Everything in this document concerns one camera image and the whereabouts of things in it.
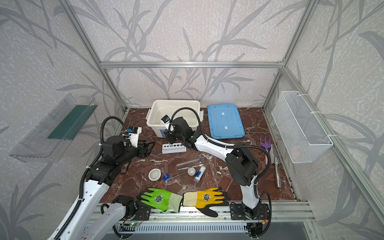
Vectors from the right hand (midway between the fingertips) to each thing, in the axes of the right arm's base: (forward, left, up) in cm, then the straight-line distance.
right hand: (165, 126), depth 84 cm
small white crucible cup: (-19, -14, -18) cm, 30 cm away
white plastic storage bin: (+4, +8, -8) cm, 12 cm away
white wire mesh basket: (-18, -63, +15) cm, 67 cm away
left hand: (-11, +4, +5) cm, 13 cm away
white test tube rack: (-5, -4, -16) cm, 17 cm away
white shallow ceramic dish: (-21, +7, -19) cm, 29 cm away
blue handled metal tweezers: (-22, -1, -18) cm, 29 cm away
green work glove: (-34, +2, -18) cm, 38 cm away
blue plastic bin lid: (+19, -38, -20) cm, 47 cm away
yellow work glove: (-34, -22, -17) cm, 44 cm away
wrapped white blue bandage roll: (-21, -19, -17) cm, 33 cm away
